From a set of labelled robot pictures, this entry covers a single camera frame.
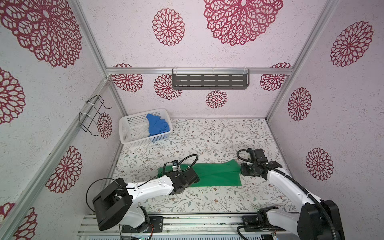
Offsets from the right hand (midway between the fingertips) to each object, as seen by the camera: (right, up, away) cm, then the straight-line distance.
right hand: (243, 167), depth 87 cm
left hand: (-36, -8, -1) cm, 37 cm away
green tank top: (-7, -6, +8) cm, 13 cm away
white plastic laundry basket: (-73, +23, +26) cm, 81 cm away
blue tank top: (-55, +26, +20) cm, 64 cm away
